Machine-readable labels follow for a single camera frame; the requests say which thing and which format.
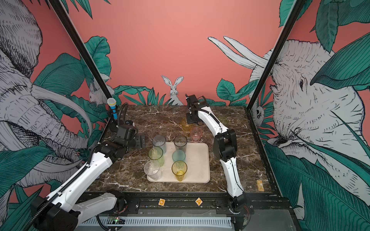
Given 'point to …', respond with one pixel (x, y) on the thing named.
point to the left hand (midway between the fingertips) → (137, 136)
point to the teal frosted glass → (178, 155)
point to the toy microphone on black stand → (112, 102)
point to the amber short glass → (186, 127)
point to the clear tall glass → (151, 169)
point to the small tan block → (259, 186)
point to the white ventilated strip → (163, 222)
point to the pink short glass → (195, 133)
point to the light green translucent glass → (156, 153)
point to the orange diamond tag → (199, 201)
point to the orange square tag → (162, 202)
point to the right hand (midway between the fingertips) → (190, 118)
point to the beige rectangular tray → (197, 158)
